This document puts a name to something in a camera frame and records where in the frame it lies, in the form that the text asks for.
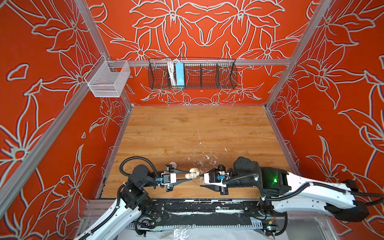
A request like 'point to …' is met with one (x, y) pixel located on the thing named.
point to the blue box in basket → (180, 75)
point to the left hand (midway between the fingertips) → (189, 173)
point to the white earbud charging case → (194, 172)
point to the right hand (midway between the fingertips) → (199, 179)
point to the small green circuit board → (272, 228)
